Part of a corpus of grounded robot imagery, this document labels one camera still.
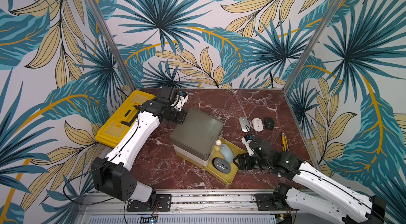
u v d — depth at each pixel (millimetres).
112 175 389
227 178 812
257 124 983
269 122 999
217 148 787
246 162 645
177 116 687
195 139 723
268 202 741
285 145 919
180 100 678
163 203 738
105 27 841
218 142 737
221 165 819
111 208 738
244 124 1005
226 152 872
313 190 482
